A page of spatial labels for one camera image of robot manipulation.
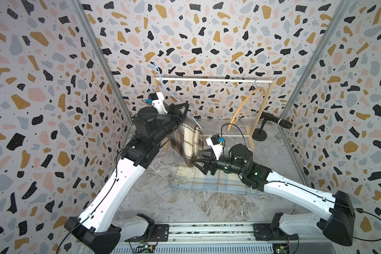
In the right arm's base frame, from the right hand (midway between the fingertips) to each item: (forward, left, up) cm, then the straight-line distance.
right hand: (196, 158), depth 64 cm
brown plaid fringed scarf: (+7, +4, +3) cm, 8 cm away
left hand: (+12, +2, +19) cm, 22 cm away
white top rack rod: (+57, -10, +2) cm, 58 cm away
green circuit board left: (-27, +24, -32) cm, 49 cm away
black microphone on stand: (+40, -43, -31) cm, 66 cm away
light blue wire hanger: (+57, +21, -9) cm, 62 cm away
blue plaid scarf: (+5, +6, -29) cm, 30 cm away
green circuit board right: (-26, -38, -34) cm, 57 cm away
